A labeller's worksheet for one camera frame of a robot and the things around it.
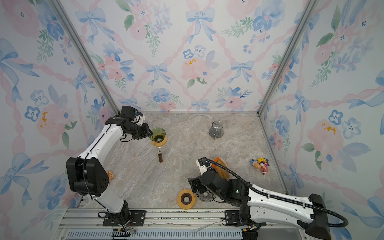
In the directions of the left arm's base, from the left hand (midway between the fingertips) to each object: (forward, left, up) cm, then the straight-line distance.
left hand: (152, 132), depth 86 cm
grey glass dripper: (-30, -31, -17) cm, 46 cm away
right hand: (-25, -25, -2) cm, 35 cm away
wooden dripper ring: (-4, -4, -6) cm, 8 cm away
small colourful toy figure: (-12, -65, -15) cm, 67 cm away
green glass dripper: (+1, -3, -4) cm, 5 cm away
